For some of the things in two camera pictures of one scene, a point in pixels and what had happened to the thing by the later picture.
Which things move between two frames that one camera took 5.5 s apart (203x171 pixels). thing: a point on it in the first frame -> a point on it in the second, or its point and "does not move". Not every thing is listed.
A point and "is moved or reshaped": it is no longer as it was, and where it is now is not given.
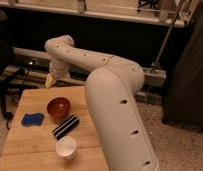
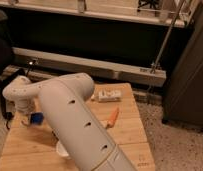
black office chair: [5, 75] does not move
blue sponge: [33, 119] is moved or reshaped
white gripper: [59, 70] -> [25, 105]
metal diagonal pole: [167, 36] does not move
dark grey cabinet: [186, 94] does not move
